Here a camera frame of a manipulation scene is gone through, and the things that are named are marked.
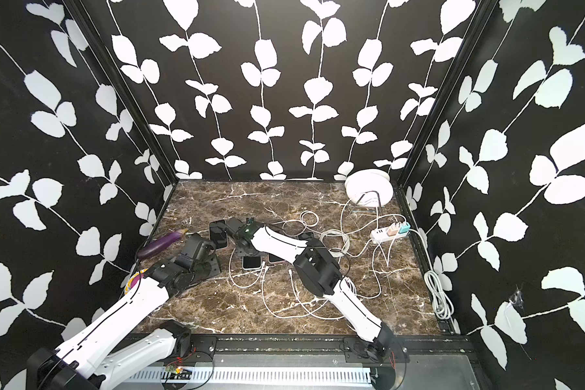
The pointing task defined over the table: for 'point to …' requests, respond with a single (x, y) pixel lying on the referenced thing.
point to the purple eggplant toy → (160, 244)
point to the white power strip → (395, 231)
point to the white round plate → (369, 188)
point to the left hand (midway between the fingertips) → (219, 260)
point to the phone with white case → (252, 262)
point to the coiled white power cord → (442, 304)
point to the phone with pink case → (274, 259)
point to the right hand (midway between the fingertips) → (245, 248)
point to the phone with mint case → (305, 236)
